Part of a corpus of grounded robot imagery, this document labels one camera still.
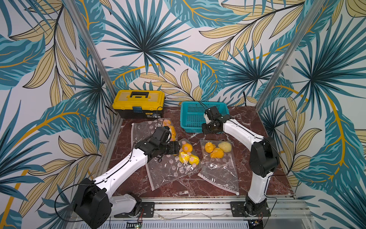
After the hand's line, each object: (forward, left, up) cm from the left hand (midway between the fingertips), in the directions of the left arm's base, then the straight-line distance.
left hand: (174, 149), depth 80 cm
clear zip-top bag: (-7, -28, -13) cm, 32 cm away
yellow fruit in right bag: (+7, -22, -8) cm, 24 cm away
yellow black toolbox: (+35, +27, +1) cm, 44 cm away
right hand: (+17, -19, -4) cm, 26 cm away
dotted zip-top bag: (-6, +5, -14) cm, 16 cm away
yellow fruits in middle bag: (0, -7, -8) cm, 10 cm away
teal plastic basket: (+38, -11, -13) cm, 42 cm away
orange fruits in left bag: (+25, +7, -7) cm, 26 cm away
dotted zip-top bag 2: (+21, +26, -13) cm, 36 cm away
